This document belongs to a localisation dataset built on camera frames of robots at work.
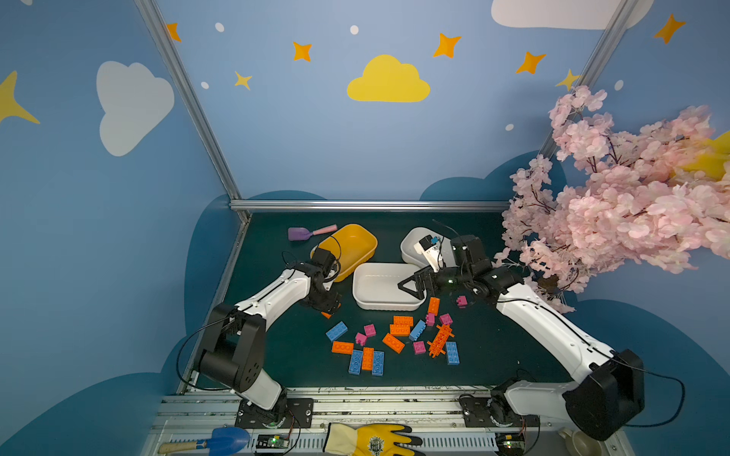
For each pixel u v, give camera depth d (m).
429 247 0.69
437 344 0.86
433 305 0.95
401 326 0.89
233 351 0.44
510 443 0.72
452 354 0.84
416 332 0.87
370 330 0.88
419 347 0.85
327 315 0.90
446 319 0.91
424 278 0.67
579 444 0.70
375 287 1.01
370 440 0.69
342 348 0.85
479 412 0.75
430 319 0.90
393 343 0.86
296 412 0.73
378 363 0.86
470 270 0.60
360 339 0.86
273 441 0.71
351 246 1.10
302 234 1.14
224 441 0.70
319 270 0.67
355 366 0.82
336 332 0.88
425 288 0.69
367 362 0.83
